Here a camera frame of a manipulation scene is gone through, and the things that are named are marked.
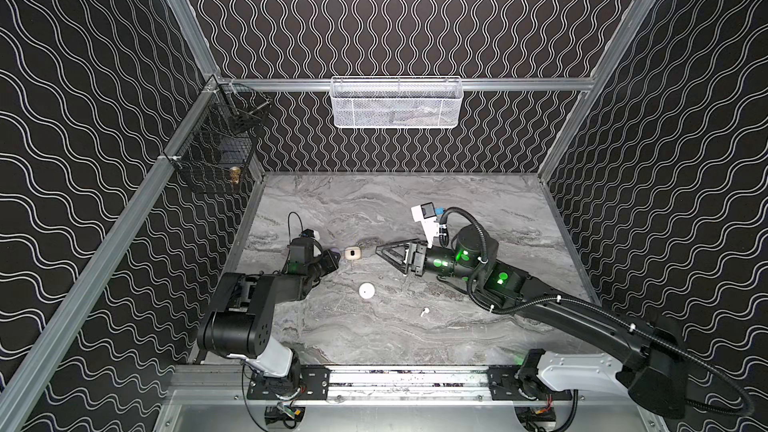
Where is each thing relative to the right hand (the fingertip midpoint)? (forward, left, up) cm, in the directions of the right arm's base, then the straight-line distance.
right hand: (382, 251), depth 63 cm
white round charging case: (+4, +6, -29) cm, 30 cm away
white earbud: (-1, -11, -31) cm, 33 cm away
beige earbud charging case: (+17, +12, -28) cm, 35 cm away
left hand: (+15, +13, -28) cm, 34 cm away
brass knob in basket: (+26, +42, -2) cm, 49 cm away
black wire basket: (+38, +53, -6) cm, 66 cm away
